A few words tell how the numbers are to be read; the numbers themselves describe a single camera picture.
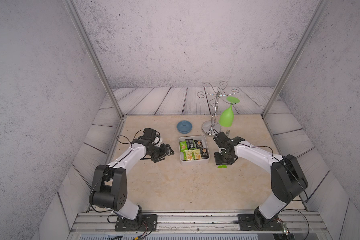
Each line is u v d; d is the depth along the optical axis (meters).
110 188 0.44
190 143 1.01
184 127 1.11
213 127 1.10
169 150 0.80
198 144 1.02
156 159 0.81
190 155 0.94
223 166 0.84
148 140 0.68
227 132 1.11
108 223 0.72
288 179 0.45
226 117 0.88
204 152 0.96
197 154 0.95
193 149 0.99
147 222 0.75
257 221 0.65
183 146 0.99
